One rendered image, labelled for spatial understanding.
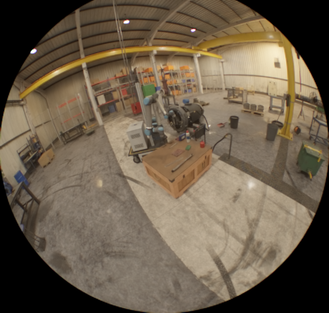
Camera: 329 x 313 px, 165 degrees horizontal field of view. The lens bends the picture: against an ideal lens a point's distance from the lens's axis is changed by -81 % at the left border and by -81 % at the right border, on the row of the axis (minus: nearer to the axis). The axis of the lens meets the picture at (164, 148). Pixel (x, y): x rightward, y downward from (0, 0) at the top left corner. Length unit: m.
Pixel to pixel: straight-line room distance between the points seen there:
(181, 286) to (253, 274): 0.82
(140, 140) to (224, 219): 2.10
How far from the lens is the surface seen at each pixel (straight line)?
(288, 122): 4.44
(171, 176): 1.51
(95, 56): 10.23
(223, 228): 1.66
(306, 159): 2.83
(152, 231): 1.68
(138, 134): 2.40
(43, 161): 7.62
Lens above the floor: 1.54
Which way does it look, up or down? 30 degrees down
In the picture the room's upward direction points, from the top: 13 degrees counter-clockwise
